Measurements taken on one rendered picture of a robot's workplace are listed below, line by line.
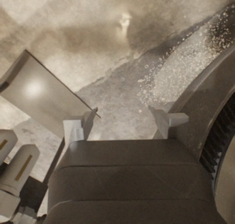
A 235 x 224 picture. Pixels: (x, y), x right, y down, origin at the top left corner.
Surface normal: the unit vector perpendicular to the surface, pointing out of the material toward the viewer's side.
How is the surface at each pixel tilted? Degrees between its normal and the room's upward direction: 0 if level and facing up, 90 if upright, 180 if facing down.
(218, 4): 0
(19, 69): 0
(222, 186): 69
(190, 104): 90
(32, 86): 0
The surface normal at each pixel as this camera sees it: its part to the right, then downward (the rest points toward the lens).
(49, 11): -0.11, 0.62
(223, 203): 0.11, -0.51
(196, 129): -0.64, -0.64
